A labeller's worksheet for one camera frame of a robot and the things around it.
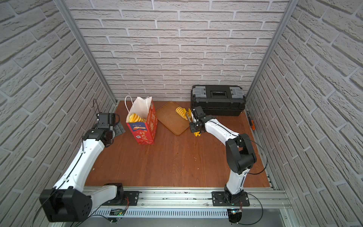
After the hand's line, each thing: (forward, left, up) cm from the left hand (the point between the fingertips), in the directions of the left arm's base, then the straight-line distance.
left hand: (114, 127), depth 79 cm
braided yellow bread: (+4, -12, +4) cm, 13 cm away
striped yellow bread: (+25, -39, -15) cm, 48 cm away
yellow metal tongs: (0, -48, -6) cm, 48 cm away
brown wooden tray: (+24, -28, -19) cm, 41 cm away
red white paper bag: (-1, -17, -5) cm, 17 cm away
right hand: (+8, -49, -10) cm, 51 cm away
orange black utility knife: (+20, -94, -20) cm, 98 cm away
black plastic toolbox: (+24, -65, -1) cm, 70 cm away
